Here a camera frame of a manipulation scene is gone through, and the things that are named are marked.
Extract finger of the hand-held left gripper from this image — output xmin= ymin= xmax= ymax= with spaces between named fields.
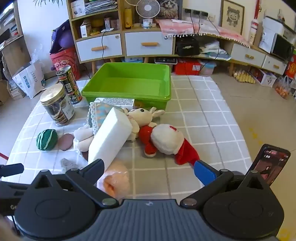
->
xmin=0 ymin=163 xmax=25 ymax=178

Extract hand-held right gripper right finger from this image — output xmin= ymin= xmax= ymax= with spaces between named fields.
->
xmin=180 ymin=160 xmax=271 ymax=207

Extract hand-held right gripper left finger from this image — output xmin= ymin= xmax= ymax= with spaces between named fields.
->
xmin=30 ymin=159 xmax=119 ymax=208

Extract white foam block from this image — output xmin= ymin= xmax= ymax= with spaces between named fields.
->
xmin=88 ymin=108 xmax=133 ymax=172

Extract red and white santa plush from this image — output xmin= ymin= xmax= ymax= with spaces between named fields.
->
xmin=138 ymin=123 xmax=201 ymax=166

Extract patterned lace cloth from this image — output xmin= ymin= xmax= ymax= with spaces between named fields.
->
xmin=86 ymin=102 xmax=123 ymax=135

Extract cream rabbit plush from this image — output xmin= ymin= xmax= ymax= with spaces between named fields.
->
xmin=73 ymin=107 xmax=166 ymax=153

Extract green plastic bin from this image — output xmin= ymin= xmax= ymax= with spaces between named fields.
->
xmin=81 ymin=62 xmax=172 ymax=111

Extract grey crumpled scrap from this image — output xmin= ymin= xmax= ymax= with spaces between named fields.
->
xmin=60 ymin=158 xmax=77 ymax=169

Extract peach fluffy plush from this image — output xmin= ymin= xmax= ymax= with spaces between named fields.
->
xmin=97 ymin=161 xmax=130 ymax=200

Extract brown round pad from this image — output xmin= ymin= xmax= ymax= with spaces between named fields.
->
xmin=58 ymin=133 xmax=75 ymax=151

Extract green knitted watermelon ball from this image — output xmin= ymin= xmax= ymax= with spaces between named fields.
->
xmin=36 ymin=129 xmax=58 ymax=151

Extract grey checked tablecloth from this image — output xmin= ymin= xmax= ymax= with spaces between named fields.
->
xmin=6 ymin=75 xmax=255 ymax=202

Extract black smartphone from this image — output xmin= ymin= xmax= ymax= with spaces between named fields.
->
xmin=245 ymin=144 xmax=291 ymax=186

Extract clear jar with gold lid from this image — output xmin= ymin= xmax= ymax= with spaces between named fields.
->
xmin=40 ymin=83 xmax=75 ymax=127

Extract white printed box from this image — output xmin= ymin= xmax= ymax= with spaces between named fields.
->
xmin=94 ymin=97 xmax=135 ymax=110

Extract tall black printed can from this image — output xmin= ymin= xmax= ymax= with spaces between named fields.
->
xmin=56 ymin=65 xmax=83 ymax=105

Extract white paper bag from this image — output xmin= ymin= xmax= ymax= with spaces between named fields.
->
xmin=11 ymin=61 xmax=46 ymax=99

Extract yellow egg cartons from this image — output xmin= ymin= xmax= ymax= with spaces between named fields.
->
xmin=233 ymin=70 xmax=256 ymax=84

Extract red cardboard box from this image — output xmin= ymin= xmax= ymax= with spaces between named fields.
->
xmin=173 ymin=59 xmax=201 ymax=76

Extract red patterned box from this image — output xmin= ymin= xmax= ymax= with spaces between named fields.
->
xmin=49 ymin=47 xmax=80 ymax=80

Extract white carton with print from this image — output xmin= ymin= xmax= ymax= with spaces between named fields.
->
xmin=250 ymin=68 xmax=277 ymax=88

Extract bag of oranges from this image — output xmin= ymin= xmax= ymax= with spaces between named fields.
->
xmin=275 ymin=76 xmax=292 ymax=99

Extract blue clear storage box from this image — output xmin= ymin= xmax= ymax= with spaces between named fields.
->
xmin=121 ymin=57 xmax=145 ymax=63

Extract wooden bookshelf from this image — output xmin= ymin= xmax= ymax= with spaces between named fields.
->
xmin=0 ymin=7 xmax=31 ymax=70

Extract clear box with black lid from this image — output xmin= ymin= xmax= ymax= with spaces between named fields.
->
xmin=154 ymin=57 xmax=178 ymax=65

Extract folded pale cloths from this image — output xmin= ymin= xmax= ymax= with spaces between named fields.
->
xmin=199 ymin=40 xmax=232 ymax=61

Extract black case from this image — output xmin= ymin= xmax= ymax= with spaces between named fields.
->
xmin=175 ymin=37 xmax=201 ymax=57

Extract red gift box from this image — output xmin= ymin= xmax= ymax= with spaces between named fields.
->
xmin=285 ymin=61 xmax=296 ymax=80

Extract purple bag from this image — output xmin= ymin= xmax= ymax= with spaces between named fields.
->
xmin=49 ymin=25 xmax=76 ymax=54

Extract small white box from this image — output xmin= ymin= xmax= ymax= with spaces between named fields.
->
xmin=80 ymin=22 xmax=92 ymax=38

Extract pink tasselled cloth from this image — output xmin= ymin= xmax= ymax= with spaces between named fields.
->
xmin=156 ymin=19 xmax=251 ymax=48

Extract black microwave oven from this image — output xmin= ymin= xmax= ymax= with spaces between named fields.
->
xmin=258 ymin=32 xmax=295 ymax=62

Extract wooden shelf cabinet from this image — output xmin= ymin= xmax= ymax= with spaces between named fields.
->
xmin=66 ymin=0 xmax=176 ymax=74

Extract yellow bottle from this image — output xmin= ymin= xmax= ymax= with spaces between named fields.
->
xmin=124 ymin=8 xmax=134 ymax=29

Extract framed cartoon picture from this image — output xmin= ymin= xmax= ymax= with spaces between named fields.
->
xmin=221 ymin=0 xmax=245 ymax=36

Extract large white box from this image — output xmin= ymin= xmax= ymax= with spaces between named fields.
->
xmin=70 ymin=0 xmax=86 ymax=19

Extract stack of papers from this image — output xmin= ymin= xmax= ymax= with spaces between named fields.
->
xmin=84 ymin=0 xmax=118 ymax=15

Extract framed cat picture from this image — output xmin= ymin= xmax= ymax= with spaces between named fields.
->
xmin=157 ymin=0 xmax=183 ymax=20

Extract white desk fan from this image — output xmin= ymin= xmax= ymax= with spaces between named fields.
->
xmin=136 ymin=0 xmax=159 ymax=26

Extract green potted plant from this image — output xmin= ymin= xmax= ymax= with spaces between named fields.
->
xmin=32 ymin=0 xmax=63 ymax=8

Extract black power cable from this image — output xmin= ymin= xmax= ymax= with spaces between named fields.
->
xmin=190 ymin=10 xmax=221 ymax=71
xmin=100 ymin=31 xmax=116 ymax=63

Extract white drawer with wooden handle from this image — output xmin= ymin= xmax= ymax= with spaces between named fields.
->
xmin=262 ymin=55 xmax=288 ymax=75
xmin=231 ymin=43 xmax=266 ymax=68
xmin=124 ymin=31 xmax=174 ymax=57
xmin=76 ymin=34 xmax=123 ymax=62

